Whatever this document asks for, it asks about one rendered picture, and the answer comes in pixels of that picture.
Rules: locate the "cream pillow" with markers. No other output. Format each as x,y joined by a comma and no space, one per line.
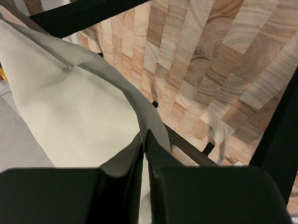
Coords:
81,109

